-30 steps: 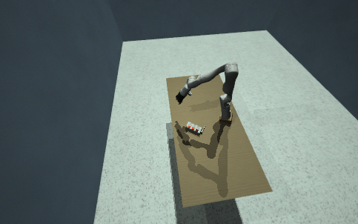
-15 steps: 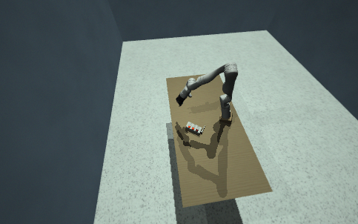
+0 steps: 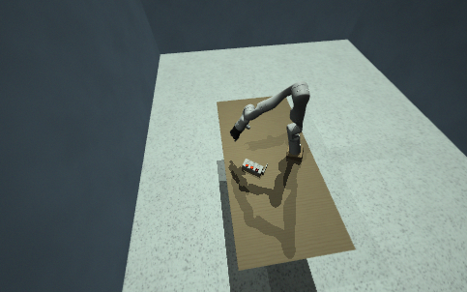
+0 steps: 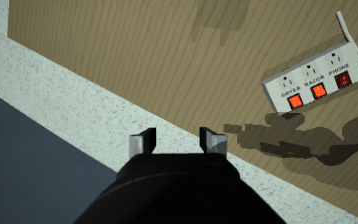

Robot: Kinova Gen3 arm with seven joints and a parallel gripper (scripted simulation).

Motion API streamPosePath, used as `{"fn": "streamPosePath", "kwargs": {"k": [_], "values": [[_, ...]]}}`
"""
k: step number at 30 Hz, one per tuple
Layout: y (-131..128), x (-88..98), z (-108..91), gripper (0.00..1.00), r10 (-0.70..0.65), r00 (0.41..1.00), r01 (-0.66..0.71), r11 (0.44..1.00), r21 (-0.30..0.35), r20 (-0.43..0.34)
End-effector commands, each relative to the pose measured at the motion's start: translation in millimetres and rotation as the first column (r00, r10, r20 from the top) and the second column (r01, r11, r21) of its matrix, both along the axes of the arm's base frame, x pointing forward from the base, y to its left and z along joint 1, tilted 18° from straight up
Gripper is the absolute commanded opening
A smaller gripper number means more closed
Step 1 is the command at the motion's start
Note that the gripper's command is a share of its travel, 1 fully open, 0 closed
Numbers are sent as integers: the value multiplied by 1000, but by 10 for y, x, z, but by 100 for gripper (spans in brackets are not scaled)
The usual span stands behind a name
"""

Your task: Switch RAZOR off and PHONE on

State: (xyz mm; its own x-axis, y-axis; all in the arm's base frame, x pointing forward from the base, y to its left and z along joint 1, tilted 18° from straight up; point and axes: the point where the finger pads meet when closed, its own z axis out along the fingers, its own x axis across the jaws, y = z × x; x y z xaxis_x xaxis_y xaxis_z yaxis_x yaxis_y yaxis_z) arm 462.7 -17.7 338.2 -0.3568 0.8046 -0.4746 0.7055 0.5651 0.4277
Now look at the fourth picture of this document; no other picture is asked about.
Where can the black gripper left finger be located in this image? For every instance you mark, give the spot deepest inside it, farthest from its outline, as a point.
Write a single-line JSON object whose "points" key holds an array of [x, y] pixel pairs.
{"points": [[144, 142]]}

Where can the white power strip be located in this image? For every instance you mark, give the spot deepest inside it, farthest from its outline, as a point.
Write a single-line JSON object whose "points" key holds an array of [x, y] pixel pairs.
{"points": [[315, 77]]}

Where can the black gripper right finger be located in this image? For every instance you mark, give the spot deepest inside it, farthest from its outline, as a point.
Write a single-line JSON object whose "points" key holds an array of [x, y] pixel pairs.
{"points": [[212, 142]]}

